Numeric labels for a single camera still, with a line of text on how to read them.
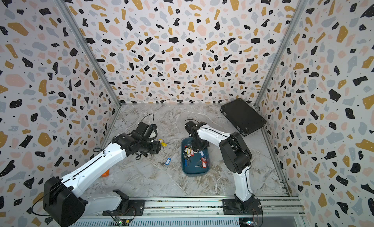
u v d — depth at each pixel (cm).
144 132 62
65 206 38
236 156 52
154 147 71
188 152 93
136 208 73
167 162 90
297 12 75
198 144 81
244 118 112
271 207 76
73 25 77
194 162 90
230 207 73
